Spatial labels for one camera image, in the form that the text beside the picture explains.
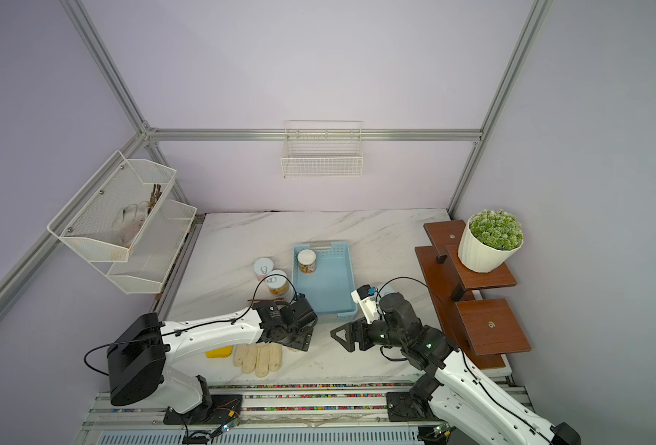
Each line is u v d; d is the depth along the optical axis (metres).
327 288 0.98
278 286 0.92
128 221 0.78
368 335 0.63
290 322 0.62
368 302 0.66
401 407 0.73
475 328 0.73
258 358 0.82
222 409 0.73
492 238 0.66
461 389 0.48
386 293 0.60
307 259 0.98
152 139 0.93
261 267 0.97
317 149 0.98
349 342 0.62
